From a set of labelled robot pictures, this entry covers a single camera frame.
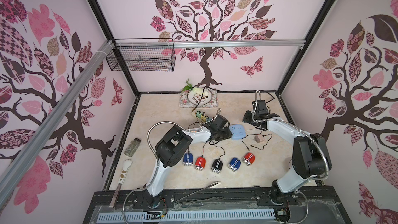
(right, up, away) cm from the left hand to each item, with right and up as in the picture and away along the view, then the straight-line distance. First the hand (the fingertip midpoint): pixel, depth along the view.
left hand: (231, 137), depth 94 cm
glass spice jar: (-59, -5, -7) cm, 59 cm away
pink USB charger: (+17, 0, -2) cm, 17 cm away
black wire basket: (-54, +49, -1) cm, 73 cm away
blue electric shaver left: (-26, -10, -10) cm, 30 cm away
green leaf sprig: (-29, +34, +25) cm, 51 cm away
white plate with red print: (-14, +26, +23) cm, 38 cm away
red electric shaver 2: (-19, -12, -12) cm, 25 cm away
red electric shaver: (+8, -10, -11) cm, 16 cm away
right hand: (+10, +13, 0) cm, 17 cm away
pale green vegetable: (-21, +32, +22) cm, 44 cm away
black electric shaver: (-10, -13, -13) cm, 21 cm away
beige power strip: (-18, +13, +2) cm, 22 cm away
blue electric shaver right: (0, -12, -13) cm, 18 cm away
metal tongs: (-20, -23, -20) cm, 36 cm away
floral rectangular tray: (-32, +22, +20) cm, 44 cm away
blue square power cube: (+5, +3, +2) cm, 6 cm away
